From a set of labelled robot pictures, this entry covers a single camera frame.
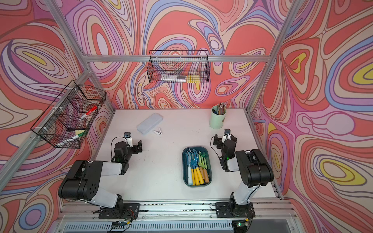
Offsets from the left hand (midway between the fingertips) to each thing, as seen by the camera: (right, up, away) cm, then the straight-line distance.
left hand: (134, 140), depth 94 cm
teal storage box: (+46, -7, -4) cm, 47 cm away
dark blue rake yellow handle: (+39, -12, -7) cm, 41 cm away
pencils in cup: (+58, +21, +5) cm, 62 cm away
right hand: (+59, +2, +2) cm, 59 cm away
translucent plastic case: (+5, +12, +16) cm, 20 cm away
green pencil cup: (+56, +13, +11) cm, 59 cm away
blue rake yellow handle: (+42, -18, -10) cm, 46 cm away
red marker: (-15, +19, -18) cm, 30 cm away
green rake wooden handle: (+44, -13, -7) cm, 46 cm away
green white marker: (-25, +3, -22) cm, 33 cm away
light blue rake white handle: (+35, -10, -4) cm, 37 cm away
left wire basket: (-28, +11, -20) cm, 37 cm away
